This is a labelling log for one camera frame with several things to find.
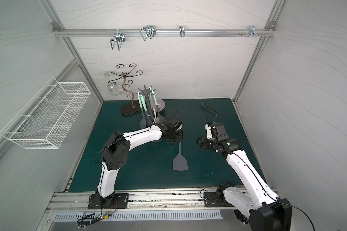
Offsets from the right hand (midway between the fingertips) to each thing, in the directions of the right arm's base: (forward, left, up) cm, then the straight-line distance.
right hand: (201, 141), depth 80 cm
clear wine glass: (+35, +61, +6) cm, 70 cm away
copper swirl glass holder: (+34, +55, -12) cm, 66 cm away
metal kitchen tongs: (+41, -10, -15) cm, 45 cm away
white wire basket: (-2, +78, +18) cm, 80 cm away
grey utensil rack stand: (+13, +27, +2) cm, 30 cm away
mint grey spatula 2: (+10, +31, +17) cm, 37 cm away
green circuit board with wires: (-38, +58, -13) cm, 70 cm away
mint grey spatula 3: (+12, +36, -2) cm, 38 cm away
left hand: (+6, +11, -9) cm, 16 cm away
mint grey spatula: (-7, +12, -14) cm, 20 cm away
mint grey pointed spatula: (+13, +26, +16) cm, 33 cm away
